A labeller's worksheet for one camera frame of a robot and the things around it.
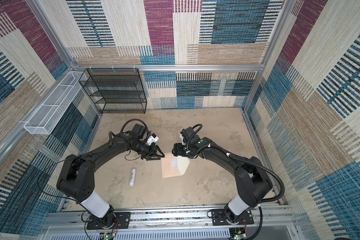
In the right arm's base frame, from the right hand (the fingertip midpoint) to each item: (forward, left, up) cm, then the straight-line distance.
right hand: (177, 154), depth 85 cm
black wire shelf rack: (+48, +44, +8) cm, 66 cm away
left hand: (-2, +8, +2) cm, 8 cm away
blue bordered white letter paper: (0, +1, -11) cm, 11 cm away
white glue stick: (-11, +26, -9) cm, 30 cm away
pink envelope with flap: (-5, +6, -10) cm, 13 cm away
